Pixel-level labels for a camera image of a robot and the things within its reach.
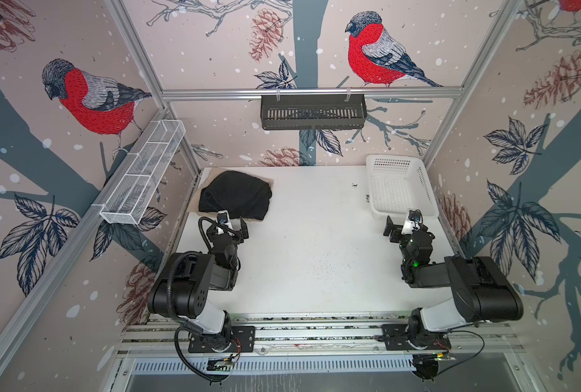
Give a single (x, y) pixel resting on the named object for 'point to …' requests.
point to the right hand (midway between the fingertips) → (402, 220)
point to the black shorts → (241, 195)
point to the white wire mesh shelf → (142, 172)
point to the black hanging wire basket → (313, 112)
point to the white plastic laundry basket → (399, 184)
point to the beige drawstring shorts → (208, 174)
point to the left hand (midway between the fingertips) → (226, 219)
